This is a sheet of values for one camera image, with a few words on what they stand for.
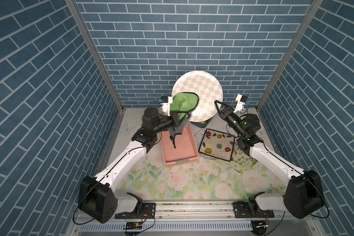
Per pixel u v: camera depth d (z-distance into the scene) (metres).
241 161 0.91
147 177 0.85
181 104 0.67
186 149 0.96
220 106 0.69
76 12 0.71
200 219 0.72
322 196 0.43
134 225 0.72
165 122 0.62
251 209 0.67
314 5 0.70
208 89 0.71
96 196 0.39
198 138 1.02
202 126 1.08
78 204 0.42
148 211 0.73
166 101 0.64
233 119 0.65
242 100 0.65
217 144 0.97
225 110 0.66
